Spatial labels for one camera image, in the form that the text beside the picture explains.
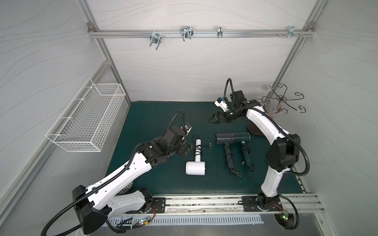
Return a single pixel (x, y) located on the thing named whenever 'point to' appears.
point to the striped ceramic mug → (126, 188)
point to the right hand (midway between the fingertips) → (214, 120)
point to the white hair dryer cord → (198, 147)
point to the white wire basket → (82, 126)
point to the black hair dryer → (226, 138)
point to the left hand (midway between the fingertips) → (182, 139)
